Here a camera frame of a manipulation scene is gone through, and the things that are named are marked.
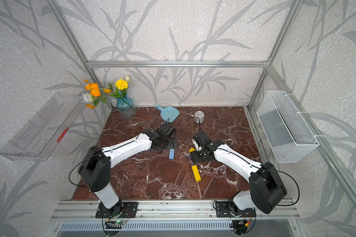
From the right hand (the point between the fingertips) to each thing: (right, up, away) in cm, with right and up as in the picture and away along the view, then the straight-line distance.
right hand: (196, 156), depth 85 cm
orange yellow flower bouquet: (-55, +36, -6) cm, 66 cm away
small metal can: (+4, +24, +23) cm, 33 cm away
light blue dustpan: (-20, +27, +31) cm, 46 cm away
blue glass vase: (-50, +31, +22) cm, 63 cm away
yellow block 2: (0, -10, 0) cm, 10 cm away
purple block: (-3, -2, +7) cm, 8 cm away
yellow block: (-2, +2, +10) cm, 10 cm away
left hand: (-16, +7, +3) cm, 17 cm away
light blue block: (-15, 0, +8) cm, 17 cm away
